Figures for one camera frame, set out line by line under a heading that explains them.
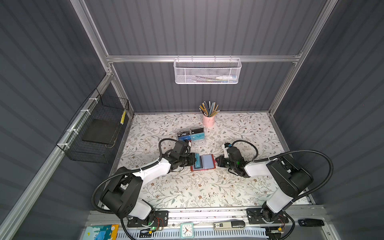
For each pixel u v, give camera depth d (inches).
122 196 17.1
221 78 35.9
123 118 32.5
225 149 34.0
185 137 39.0
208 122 42.4
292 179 18.6
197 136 39.1
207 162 37.3
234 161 29.0
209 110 42.6
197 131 38.9
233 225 26.6
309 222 27.1
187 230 27.2
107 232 27.5
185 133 38.9
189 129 39.1
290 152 19.8
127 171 18.5
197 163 35.0
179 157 27.1
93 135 27.9
